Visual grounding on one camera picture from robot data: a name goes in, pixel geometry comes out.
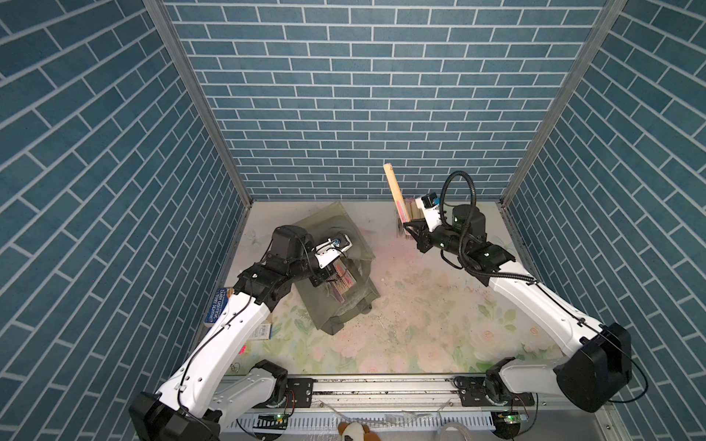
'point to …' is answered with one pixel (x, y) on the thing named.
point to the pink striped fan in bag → (341, 281)
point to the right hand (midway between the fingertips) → (410, 224)
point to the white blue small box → (264, 332)
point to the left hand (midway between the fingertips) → (341, 254)
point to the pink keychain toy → (243, 349)
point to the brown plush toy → (356, 431)
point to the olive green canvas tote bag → (329, 312)
